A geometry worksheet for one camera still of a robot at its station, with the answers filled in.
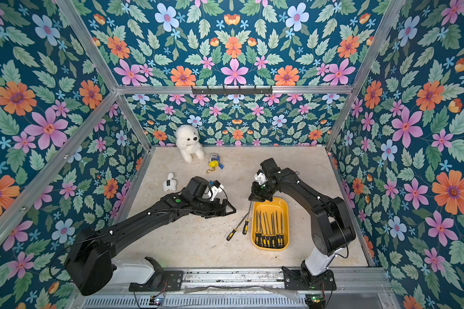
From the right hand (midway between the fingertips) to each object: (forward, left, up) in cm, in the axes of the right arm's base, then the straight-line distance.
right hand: (249, 197), depth 85 cm
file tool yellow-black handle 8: (-10, -8, -10) cm, 16 cm away
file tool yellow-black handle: (-11, +1, -2) cm, 11 cm away
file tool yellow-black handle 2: (-12, +7, -11) cm, 18 cm away
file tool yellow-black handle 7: (-14, -9, -10) cm, 19 cm away
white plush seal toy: (+30, +34, +6) cm, 46 cm away
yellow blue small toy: (+26, +21, -6) cm, 34 cm away
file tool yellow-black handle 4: (-14, -11, -10) cm, 20 cm away
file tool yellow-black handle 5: (-12, -4, -11) cm, 17 cm away
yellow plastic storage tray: (-4, -10, -11) cm, 16 cm away
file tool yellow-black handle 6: (-13, -7, -10) cm, 18 cm away
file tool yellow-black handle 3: (-13, -15, -10) cm, 22 cm away
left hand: (-10, +6, +4) cm, 12 cm away
